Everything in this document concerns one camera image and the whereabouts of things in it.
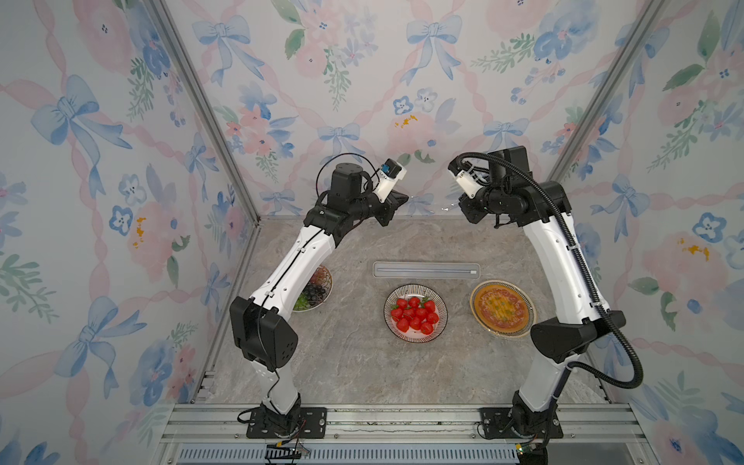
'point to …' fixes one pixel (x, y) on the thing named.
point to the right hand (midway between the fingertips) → (467, 193)
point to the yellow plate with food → (503, 308)
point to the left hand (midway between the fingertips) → (407, 194)
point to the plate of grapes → (316, 292)
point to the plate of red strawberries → (416, 313)
